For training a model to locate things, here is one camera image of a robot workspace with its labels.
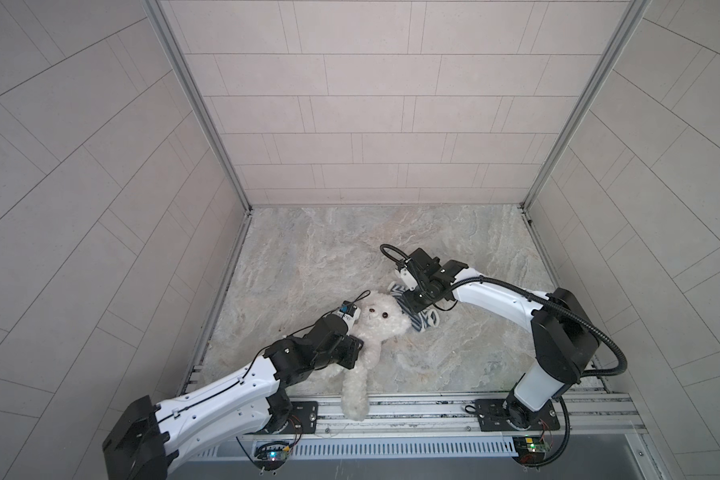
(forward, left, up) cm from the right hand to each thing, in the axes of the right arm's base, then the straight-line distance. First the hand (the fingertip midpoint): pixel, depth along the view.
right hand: (407, 304), depth 86 cm
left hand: (-11, +12, +2) cm, 16 cm away
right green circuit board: (-35, -24, -6) cm, 43 cm away
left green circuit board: (-33, +34, -1) cm, 48 cm away
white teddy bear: (-8, +8, +9) cm, 15 cm away
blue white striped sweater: (-6, -3, +1) cm, 7 cm away
